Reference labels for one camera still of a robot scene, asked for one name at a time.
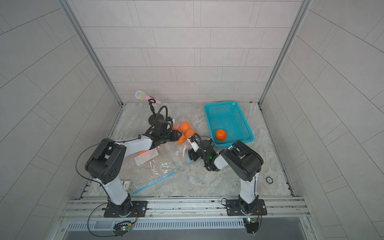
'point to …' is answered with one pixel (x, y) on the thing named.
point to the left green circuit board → (124, 230)
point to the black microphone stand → (155, 117)
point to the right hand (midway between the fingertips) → (189, 147)
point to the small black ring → (269, 180)
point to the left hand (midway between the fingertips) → (183, 133)
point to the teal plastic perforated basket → (228, 117)
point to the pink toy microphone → (141, 95)
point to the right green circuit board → (252, 224)
